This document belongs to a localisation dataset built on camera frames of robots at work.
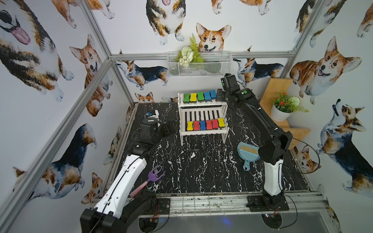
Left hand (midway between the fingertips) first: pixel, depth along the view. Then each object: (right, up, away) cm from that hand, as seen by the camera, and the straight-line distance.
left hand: (168, 120), depth 77 cm
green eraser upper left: (+10, +13, +7) cm, 17 cm away
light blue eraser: (+22, +14, +8) cm, 27 cm away
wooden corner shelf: (+69, +22, +22) cm, 75 cm away
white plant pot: (+69, +2, +18) cm, 71 cm away
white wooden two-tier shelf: (+23, +1, +18) cm, 29 cm away
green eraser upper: (+18, +13, +7) cm, 23 cm away
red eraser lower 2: (+23, -3, +13) cm, 27 cm away
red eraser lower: (+15, -4, +12) cm, 20 cm away
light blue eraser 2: (+25, +15, +9) cm, 31 cm away
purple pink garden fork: (-10, -33, +6) cm, 35 cm away
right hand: (+33, +18, +8) cm, 38 cm away
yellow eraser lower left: (+11, -4, +13) cm, 17 cm away
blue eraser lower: (+19, -4, +11) cm, 22 cm away
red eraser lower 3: (+27, -3, +13) cm, 30 cm away
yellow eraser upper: (+13, +13, +7) cm, 20 cm away
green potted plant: (+70, +10, +13) cm, 72 cm away
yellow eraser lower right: (+31, -2, +13) cm, 34 cm away
